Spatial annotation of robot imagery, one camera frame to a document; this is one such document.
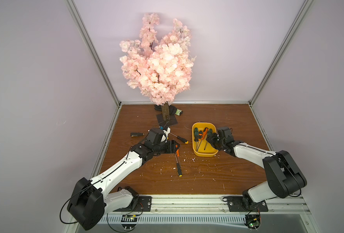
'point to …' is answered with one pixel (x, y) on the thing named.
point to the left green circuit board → (128, 222)
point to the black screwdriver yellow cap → (181, 139)
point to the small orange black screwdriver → (200, 135)
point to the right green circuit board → (252, 221)
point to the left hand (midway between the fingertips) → (178, 145)
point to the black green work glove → (173, 110)
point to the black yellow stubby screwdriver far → (134, 134)
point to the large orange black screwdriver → (205, 130)
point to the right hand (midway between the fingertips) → (207, 135)
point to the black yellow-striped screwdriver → (180, 172)
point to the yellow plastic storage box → (205, 149)
